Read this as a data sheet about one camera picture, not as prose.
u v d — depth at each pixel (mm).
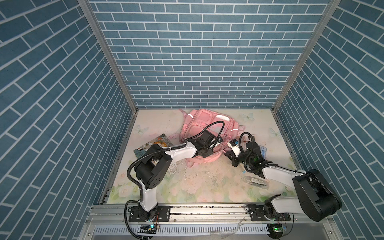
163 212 736
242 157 766
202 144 721
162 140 1019
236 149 780
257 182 825
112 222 723
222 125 800
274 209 630
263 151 961
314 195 434
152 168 484
